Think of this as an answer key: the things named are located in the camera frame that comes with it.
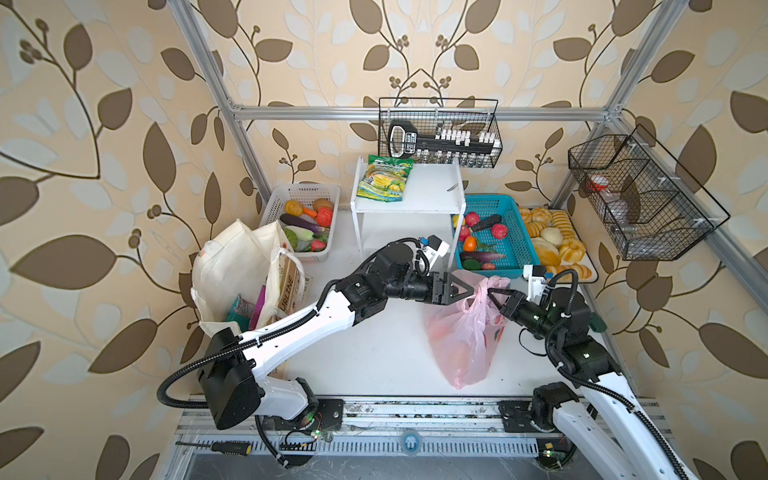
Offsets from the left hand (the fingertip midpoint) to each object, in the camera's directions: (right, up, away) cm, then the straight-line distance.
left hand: (470, 293), depth 62 cm
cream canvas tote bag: (-59, +5, +17) cm, 62 cm away
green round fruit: (+10, +3, +37) cm, 38 cm away
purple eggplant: (-55, +18, +50) cm, 76 cm away
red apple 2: (+22, +14, +46) cm, 53 cm away
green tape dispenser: (+44, -14, +26) cm, 53 cm away
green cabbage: (-52, +12, +41) cm, 67 cm away
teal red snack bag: (-58, -9, +18) cm, 61 cm away
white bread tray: (+42, +9, +42) cm, 60 cm away
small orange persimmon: (+11, +10, +42) cm, 44 cm away
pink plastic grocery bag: (0, -10, +5) cm, 12 cm away
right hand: (+7, -2, +10) cm, 13 cm away
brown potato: (-55, +23, +50) cm, 78 cm away
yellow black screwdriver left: (-51, -38, +7) cm, 64 cm away
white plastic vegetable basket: (-49, +30, +53) cm, 78 cm away
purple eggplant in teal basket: (+14, +5, +40) cm, 43 cm away
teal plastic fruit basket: (+26, +9, +39) cm, 48 cm away
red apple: (+13, +19, +49) cm, 54 cm away
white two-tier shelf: (-6, +24, +16) cm, 29 cm away
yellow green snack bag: (-19, +28, +16) cm, 37 cm away
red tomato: (-42, +20, +46) cm, 65 cm away
